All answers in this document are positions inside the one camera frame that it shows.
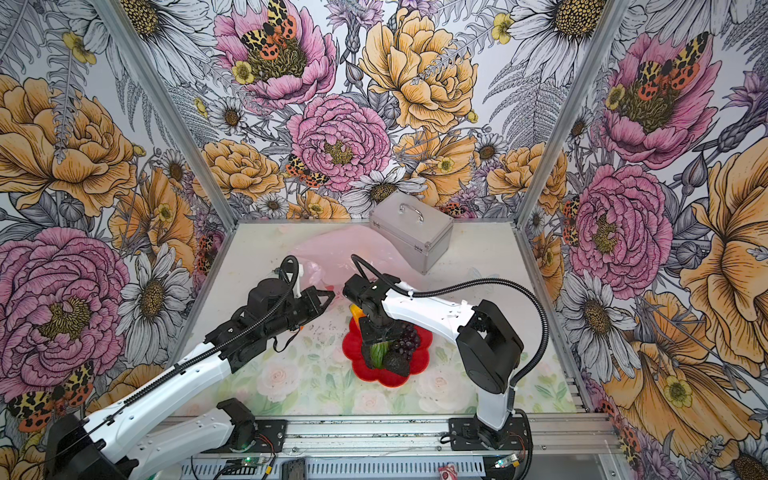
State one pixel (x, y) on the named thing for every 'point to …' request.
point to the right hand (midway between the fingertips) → (381, 347)
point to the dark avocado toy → (397, 363)
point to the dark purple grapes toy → (408, 340)
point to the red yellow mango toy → (357, 313)
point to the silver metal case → (423, 234)
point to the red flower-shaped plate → (419, 363)
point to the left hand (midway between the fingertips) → (335, 302)
